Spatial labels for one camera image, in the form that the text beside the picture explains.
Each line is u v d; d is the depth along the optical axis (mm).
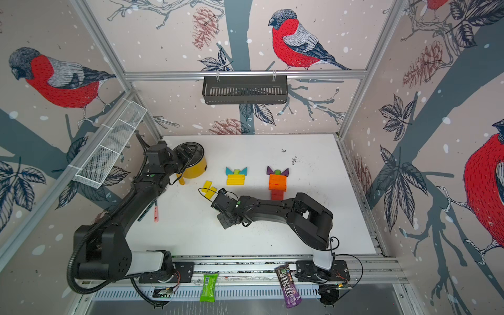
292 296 683
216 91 947
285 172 1010
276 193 966
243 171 1035
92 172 776
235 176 1014
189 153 761
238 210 624
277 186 997
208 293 684
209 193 765
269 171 1033
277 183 1012
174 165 715
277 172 1037
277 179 1014
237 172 1035
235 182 1007
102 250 407
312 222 463
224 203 658
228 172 1029
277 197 949
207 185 990
